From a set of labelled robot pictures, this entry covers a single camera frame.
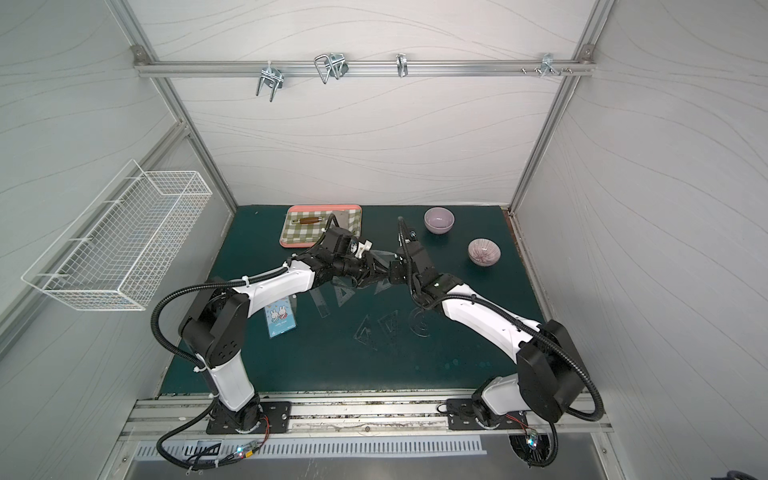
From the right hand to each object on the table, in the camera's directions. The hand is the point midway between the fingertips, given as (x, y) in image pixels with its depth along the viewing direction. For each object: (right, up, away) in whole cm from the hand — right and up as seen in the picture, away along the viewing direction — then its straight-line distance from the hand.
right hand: (396, 257), depth 84 cm
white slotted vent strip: (-49, -40, -20) cm, 66 cm away
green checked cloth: (-35, +10, +31) cm, 48 cm away
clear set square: (-9, -24, +4) cm, 26 cm away
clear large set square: (-18, -12, +14) cm, 26 cm away
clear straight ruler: (-25, -15, +11) cm, 31 cm away
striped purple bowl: (+32, 0, +20) cm, 38 cm away
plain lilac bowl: (+17, +12, +29) cm, 36 cm away
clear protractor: (+7, -21, +7) cm, 23 cm away
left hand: (-1, -5, -1) cm, 5 cm away
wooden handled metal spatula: (-22, +14, +36) cm, 45 cm away
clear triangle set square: (-5, -10, +14) cm, 18 cm away
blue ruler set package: (-35, -18, +5) cm, 40 cm away
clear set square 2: (-2, -21, +6) cm, 22 cm away
